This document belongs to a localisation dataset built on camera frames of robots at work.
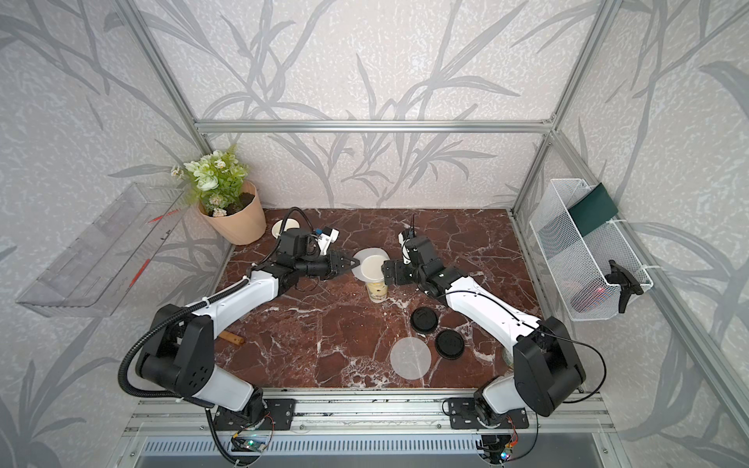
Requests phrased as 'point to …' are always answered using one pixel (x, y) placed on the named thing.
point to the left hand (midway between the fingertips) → (356, 265)
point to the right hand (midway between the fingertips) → (395, 263)
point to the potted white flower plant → (227, 204)
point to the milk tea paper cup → (377, 292)
